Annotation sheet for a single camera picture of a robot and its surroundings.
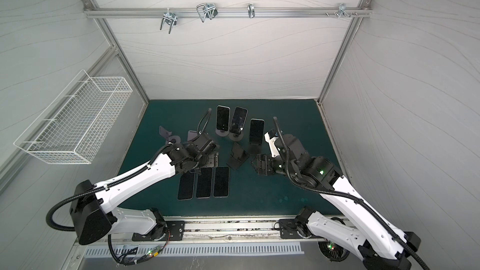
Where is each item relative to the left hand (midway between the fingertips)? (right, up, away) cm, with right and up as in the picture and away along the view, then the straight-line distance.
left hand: (214, 155), depth 80 cm
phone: (+2, -14, +7) cm, 16 cm away
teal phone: (+19, +10, +11) cm, 24 cm away
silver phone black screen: (-14, -15, +4) cm, 21 cm away
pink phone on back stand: (+10, +14, +18) cm, 25 cm away
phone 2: (+2, +16, +16) cm, 23 cm away
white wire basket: (-51, +13, -11) cm, 54 cm away
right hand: (+19, +3, -13) cm, 23 cm away
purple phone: (-6, -15, +8) cm, 18 cm away
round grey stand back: (+8, +5, +24) cm, 26 cm away
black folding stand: (+19, -1, +21) cm, 28 cm away
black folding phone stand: (+10, -3, +10) cm, 14 cm away
